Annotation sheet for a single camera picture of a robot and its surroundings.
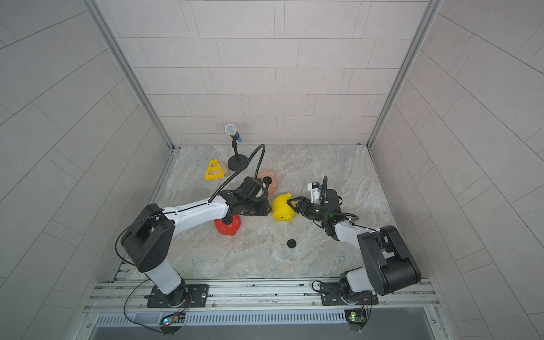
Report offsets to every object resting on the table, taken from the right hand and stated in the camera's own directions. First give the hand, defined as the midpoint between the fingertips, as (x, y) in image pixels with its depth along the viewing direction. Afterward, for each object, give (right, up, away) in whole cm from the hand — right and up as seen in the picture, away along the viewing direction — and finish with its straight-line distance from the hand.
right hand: (292, 205), depth 85 cm
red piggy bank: (-23, -8, -6) cm, 25 cm away
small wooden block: (-33, +14, +20) cm, 41 cm away
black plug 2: (0, -15, -2) cm, 15 cm away
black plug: (-10, +9, +8) cm, 16 cm away
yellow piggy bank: (-4, -2, -1) cm, 5 cm away
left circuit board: (-37, -30, -22) cm, 53 cm away
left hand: (-7, -2, +2) cm, 8 cm away
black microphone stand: (-28, +18, +23) cm, 40 cm away
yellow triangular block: (-38, +13, +20) cm, 45 cm away
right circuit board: (+20, -33, -18) cm, 43 cm away
